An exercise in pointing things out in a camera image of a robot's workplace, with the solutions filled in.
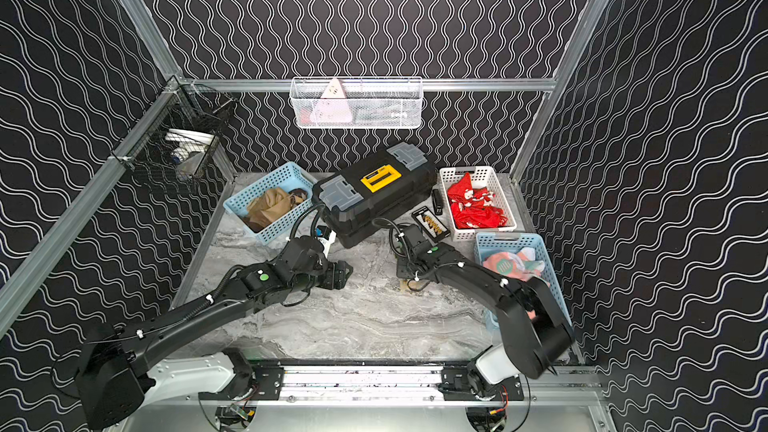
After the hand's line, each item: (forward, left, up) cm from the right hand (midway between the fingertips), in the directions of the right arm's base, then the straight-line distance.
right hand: (406, 266), depth 89 cm
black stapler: (+28, -13, -2) cm, 31 cm away
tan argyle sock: (+27, +38, +1) cm, 47 cm away
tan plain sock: (+22, +47, +2) cm, 51 cm away
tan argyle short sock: (-16, 0, +21) cm, 26 cm away
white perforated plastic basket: (+39, -30, -1) cm, 49 cm away
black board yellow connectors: (+18, -9, -3) cm, 21 cm away
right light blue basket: (+3, -34, +1) cm, 34 cm away
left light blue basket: (+40, +45, -2) cm, 60 cm away
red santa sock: (+23, -23, +1) cm, 33 cm away
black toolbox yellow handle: (+14, +14, +12) cm, 23 cm away
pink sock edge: (0, -30, +1) cm, 30 cm away
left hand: (-5, +17, +11) cm, 21 cm away
